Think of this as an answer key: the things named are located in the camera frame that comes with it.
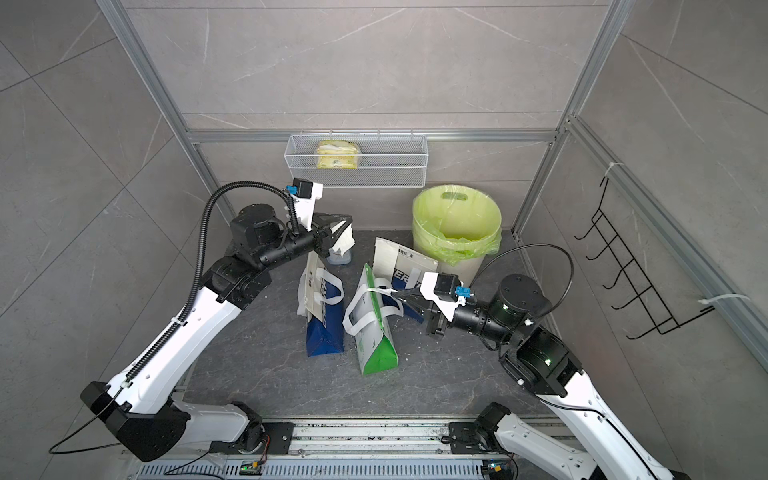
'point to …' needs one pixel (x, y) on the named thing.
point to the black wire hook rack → (660, 316)
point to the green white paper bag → (375, 343)
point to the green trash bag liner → (456, 223)
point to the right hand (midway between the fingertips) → (399, 289)
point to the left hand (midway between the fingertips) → (351, 214)
